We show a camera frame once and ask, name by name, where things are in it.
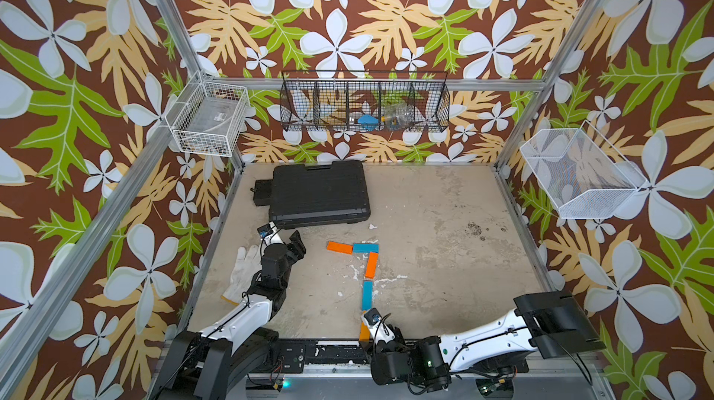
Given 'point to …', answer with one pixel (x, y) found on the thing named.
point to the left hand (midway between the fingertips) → (291, 232)
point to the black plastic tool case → (300, 195)
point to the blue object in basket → (369, 122)
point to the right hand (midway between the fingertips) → (362, 343)
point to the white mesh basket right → (584, 178)
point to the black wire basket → (360, 101)
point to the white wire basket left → (208, 118)
